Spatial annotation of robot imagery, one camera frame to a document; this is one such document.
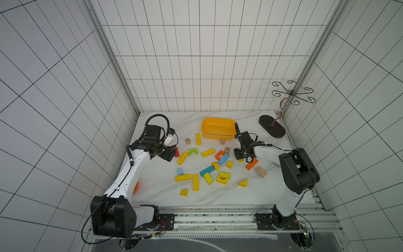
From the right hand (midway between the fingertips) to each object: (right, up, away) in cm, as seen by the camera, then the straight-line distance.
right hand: (239, 150), depth 99 cm
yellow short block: (-20, -13, -14) cm, 28 cm away
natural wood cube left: (-33, +6, +2) cm, 34 cm away
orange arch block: (-14, -3, -4) cm, 15 cm away
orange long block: (+5, -8, -7) cm, 12 cm away
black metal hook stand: (+27, +17, +11) cm, 33 cm away
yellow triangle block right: (-1, -16, -15) cm, 22 cm away
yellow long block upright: (-27, -18, -14) cm, 35 cm away
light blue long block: (-11, -4, -5) cm, 12 cm away
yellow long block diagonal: (-36, -4, -4) cm, 36 cm away
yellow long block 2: (-35, -13, -12) cm, 39 cm away
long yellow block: (-26, +7, +5) cm, 28 cm away
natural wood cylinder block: (+11, -11, -10) cm, 18 cm away
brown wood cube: (-8, +1, -2) cm, 8 cm away
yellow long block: (-20, -1, -2) cm, 20 cm away
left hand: (-43, +2, -17) cm, 47 cm away
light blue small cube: (-37, -11, -10) cm, 40 cm away
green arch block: (-29, +1, -4) cm, 30 cm away
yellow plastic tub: (-13, +14, +4) cm, 19 cm away
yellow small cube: (-7, -7, -7) cm, 12 cm away
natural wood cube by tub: (-10, +5, +4) cm, 12 cm away
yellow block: (-10, -12, -12) cm, 19 cm away
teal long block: (-20, -10, -9) cm, 24 cm away
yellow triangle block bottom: (-34, -20, -17) cm, 42 cm away
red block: (-40, -1, -2) cm, 40 cm away
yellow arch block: (-12, -15, -14) cm, 24 cm away
